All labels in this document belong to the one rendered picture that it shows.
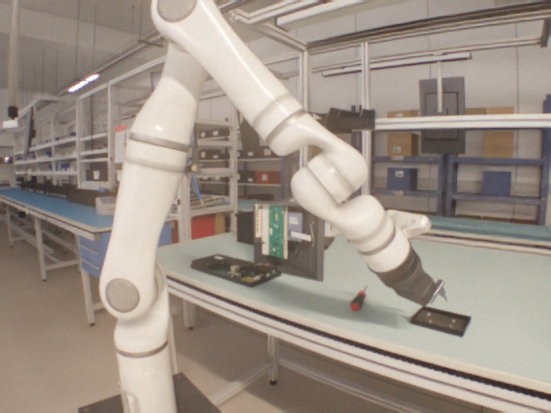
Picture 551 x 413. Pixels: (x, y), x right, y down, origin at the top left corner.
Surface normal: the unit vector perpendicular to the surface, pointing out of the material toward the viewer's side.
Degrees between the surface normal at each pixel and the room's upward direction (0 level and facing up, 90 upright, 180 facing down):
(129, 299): 93
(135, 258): 88
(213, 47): 94
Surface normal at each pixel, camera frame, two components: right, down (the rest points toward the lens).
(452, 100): -0.58, 0.23
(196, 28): -0.07, 0.19
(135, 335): 0.04, -0.91
